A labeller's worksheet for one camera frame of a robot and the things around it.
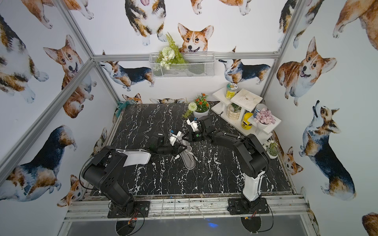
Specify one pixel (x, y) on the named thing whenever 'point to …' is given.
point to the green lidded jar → (231, 90)
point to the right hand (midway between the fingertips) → (186, 132)
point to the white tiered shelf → (247, 101)
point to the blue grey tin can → (258, 108)
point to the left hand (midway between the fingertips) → (185, 143)
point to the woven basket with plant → (233, 111)
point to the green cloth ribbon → (121, 105)
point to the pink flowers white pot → (264, 118)
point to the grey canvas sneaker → (188, 157)
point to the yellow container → (245, 124)
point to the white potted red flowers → (200, 107)
